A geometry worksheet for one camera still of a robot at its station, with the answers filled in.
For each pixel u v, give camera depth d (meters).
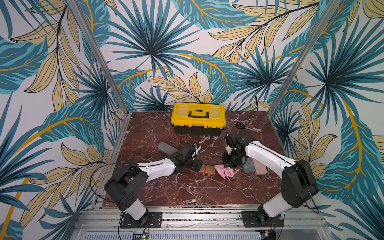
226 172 0.82
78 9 0.68
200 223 0.73
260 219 0.66
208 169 0.87
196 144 0.79
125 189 0.44
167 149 0.95
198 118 0.94
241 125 1.13
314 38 0.79
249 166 0.88
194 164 0.79
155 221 0.73
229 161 0.76
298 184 0.44
